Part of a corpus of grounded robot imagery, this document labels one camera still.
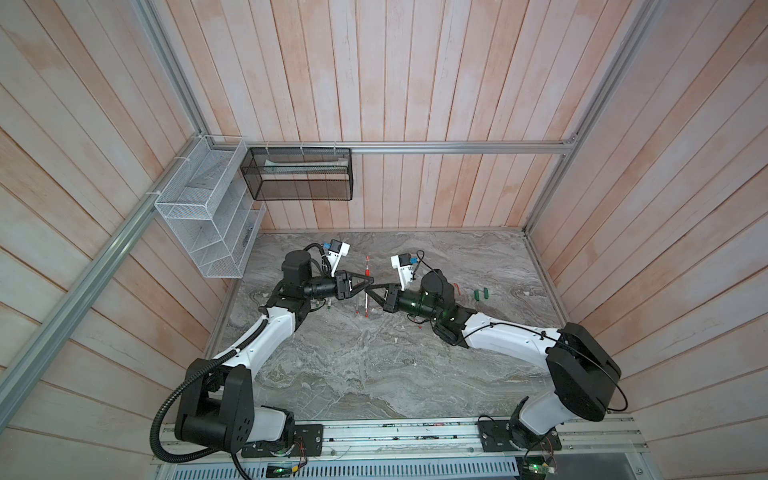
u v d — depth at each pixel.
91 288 0.54
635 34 0.72
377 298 0.73
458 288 1.04
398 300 0.69
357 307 0.98
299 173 1.02
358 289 0.73
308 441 0.74
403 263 0.71
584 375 0.44
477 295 1.01
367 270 0.76
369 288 0.75
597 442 0.73
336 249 0.71
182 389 0.39
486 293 1.01
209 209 0.69
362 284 0.75
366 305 0.75
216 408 0.42
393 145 0.97
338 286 0.69
